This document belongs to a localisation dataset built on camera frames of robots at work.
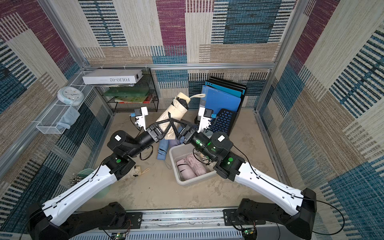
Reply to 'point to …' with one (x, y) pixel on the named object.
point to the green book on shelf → (126, 91)
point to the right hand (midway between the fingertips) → (175, 120)
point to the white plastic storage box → (181, 151)
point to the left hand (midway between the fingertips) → (172, 121)
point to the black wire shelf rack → (151, 105)
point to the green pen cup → (75, 178)
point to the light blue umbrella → (162, 149)
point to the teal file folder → (229, 90)
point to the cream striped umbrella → (209, 164)
